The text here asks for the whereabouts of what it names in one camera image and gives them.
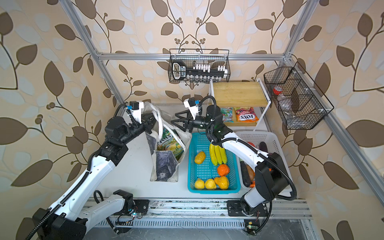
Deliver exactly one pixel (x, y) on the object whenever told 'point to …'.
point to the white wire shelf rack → (240, 94)
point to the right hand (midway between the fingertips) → (174, 119)
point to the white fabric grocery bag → (165, 164)
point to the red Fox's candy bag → (246, 115)
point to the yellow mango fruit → (200, 157)
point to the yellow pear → (222, 181)
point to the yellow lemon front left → (199, 183)
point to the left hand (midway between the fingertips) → (158, 113)
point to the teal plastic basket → (200, 165)
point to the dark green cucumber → (245, 173)
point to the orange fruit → (223, 170)
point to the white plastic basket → (265, 141)
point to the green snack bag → (168, 142)
